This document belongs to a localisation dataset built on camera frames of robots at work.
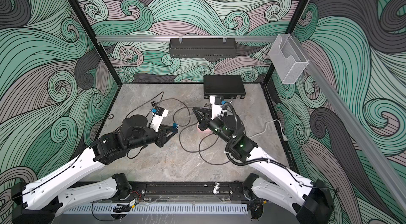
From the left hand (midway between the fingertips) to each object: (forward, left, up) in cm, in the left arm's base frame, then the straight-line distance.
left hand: (175, 128), depth 64 cm
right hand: (+6, -7, +5) cm, 10 cm away
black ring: (+24, +47, -28) cm, 59 cm away
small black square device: (+34, +22, -27) cm, 49 cm away
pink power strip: (+12, -14, -26) cm, 32 cm away
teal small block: (+2, +1, 0) cm, 2 cm away
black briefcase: (+47, -31, -23) cm, 60 cm away
